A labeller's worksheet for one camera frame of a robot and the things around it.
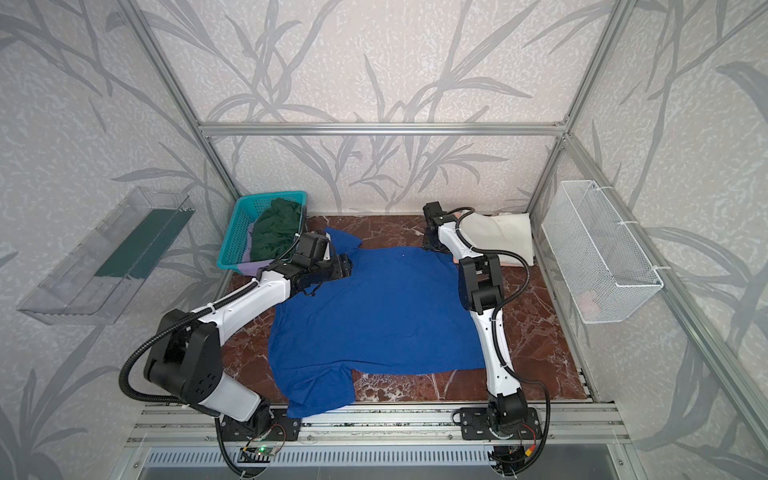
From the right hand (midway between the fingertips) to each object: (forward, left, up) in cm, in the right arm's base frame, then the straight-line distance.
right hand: (436, 238), depth 112 cm
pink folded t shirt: (-10, -6, 0) cm, 12 cm away
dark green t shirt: (0, +59, +5) cm, 59 cm away
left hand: (-19, +29, +14) cm, 37 cm away
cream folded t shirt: (-1, -26, +4) cm, 26 cm away
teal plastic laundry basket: (+9, +74, +5) cm, 75 cm away
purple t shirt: (-20, +61, +10) cm, 65 cm away
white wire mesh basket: (-39, -30, +34) cm, 60 cm away
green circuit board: (-66, +45, 0) cm, 80 cm away
